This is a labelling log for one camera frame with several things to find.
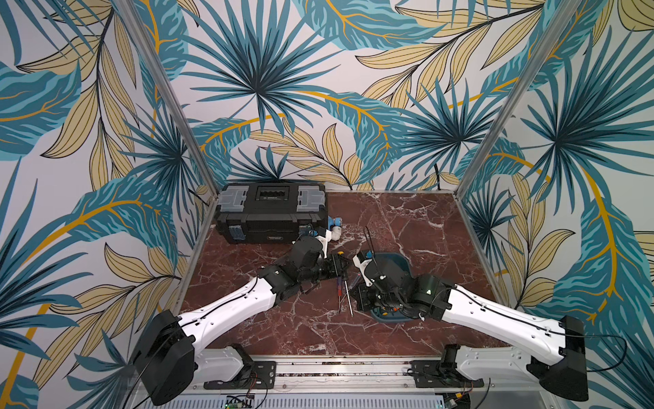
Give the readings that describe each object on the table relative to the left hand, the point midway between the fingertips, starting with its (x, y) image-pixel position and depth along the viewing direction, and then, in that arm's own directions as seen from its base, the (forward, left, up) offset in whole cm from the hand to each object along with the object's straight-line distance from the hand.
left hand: (349, 266), depth 75 cm
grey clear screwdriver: (-4, +1, -1) cm, 4 cm away
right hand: (-8, 0, -1) cm, 8 cm away
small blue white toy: (+28, +4, -17) cm, 33 cm away
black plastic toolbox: (+22, +27, -3) cm, 35 cm away
